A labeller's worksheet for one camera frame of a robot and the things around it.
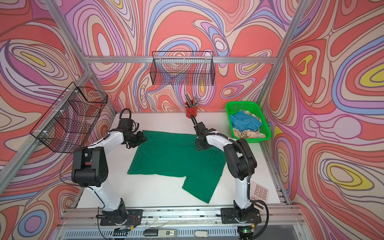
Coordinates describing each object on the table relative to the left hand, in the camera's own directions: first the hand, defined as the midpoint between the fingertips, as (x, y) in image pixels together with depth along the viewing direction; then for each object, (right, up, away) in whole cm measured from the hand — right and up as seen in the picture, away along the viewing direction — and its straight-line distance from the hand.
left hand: (146, 138), depth 97 cm
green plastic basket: (+63, +24, +23) cm, 72 cm away
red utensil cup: (+28, +20, +15) cm, 37 cm away
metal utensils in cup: (+29, +26, +17) cm, 43 cm away
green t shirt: (+15, -10, -2) cm, 18 cm away
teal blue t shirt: (+66, +12, +11) cm, 68 cm away
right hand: (+39, -7, +1) cm, 39 cm away
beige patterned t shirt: (+69, +3, +4) cm, 69 cm away
